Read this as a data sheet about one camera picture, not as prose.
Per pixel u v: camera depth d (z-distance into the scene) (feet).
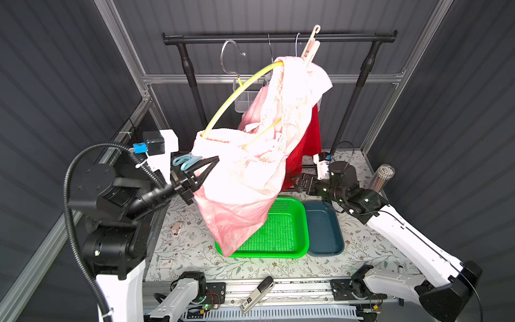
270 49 1.82
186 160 1.17
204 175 1.34
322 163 2.08
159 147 1.03
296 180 2.22
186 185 1.14
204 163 1.28
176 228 2.85
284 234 2.90
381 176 2.84
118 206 1.01
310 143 3.34
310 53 1.18
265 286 2.32
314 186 2.06
